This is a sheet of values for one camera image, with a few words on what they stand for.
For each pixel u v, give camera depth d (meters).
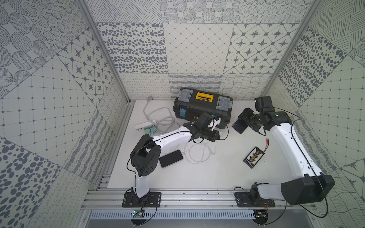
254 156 0.88
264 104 0.57
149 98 1.22
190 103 0.95
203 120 0.67
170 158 0.89
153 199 0.73
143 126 1.00
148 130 1.00
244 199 0.73
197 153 0.91
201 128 0.67
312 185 0.38
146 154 0.48
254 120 0.63
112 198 0.75
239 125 0.77
